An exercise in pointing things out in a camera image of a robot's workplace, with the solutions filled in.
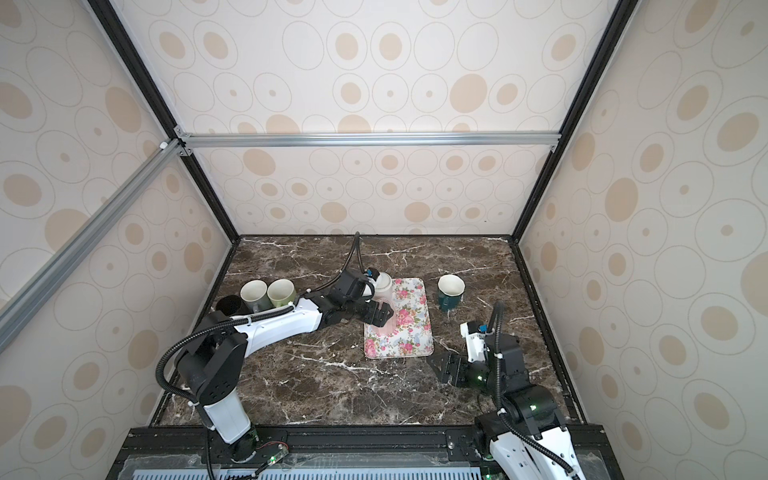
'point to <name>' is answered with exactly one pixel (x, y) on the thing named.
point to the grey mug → (254, 293)
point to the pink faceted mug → (390, 328)
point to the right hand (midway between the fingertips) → (443, 360)
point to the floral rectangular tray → (413, 336)
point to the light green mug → (281, 292)
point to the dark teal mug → (450, 288)
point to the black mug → (232, 305)
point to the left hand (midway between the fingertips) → (389, 305)
